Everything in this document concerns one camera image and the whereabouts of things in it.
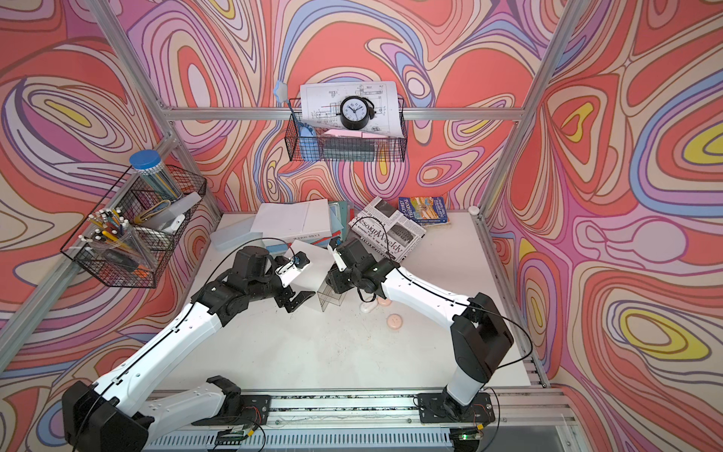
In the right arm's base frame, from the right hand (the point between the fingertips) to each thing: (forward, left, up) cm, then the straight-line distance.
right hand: (337, 283), depth 84 cm
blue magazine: (+38, -35, -9) cm, 52 cm away
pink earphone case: (-16, -12, +18) cm, 27 cm away
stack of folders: (+38, -1, -9) cm, 39 cm away
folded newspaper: (+26, -17, -7) cm, 31 cm away
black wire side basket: (+16, +54, +21) cm, 61 cm away
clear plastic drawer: (-5, +2, +3) cm, 6 cm away
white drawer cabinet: (0, +6, +5) cm, 8 cm away
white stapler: (+8, +41, +22) cm, 48 cm away
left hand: (-2, +8, +7) cm, 11 cm away
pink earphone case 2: (-7, -17, -12) cm, 22 cm away
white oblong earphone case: (-3, -9, -11) cm, 15 cm away
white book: (+33, +22, -7) cm, 41 cm away
